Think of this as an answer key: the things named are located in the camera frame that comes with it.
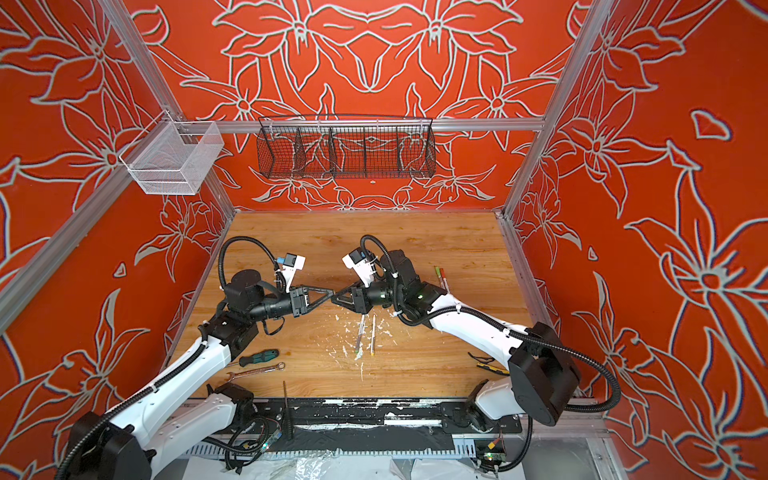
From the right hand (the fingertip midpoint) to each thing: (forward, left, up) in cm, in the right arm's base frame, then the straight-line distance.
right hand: (330, 300), depth 70 cm
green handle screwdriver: (-6, +22, -19) cm, 30 cm away
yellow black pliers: (-9, -40, -21) cm, 46 cm away
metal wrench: (-9, +17, -22) cm, 29 cm away
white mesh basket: (+46, +53, +10) cm, 71 cm away
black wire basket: (+55, -1, +7) cm, 55 cm away
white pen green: (+22, -31, -21) cm, 44 cm away
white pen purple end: (+22, -33, -22) cm, 46 cm away
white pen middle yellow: (0, -9, -22) cm, 24 cm away
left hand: (+1, 0, +1) cm, 1 cm away
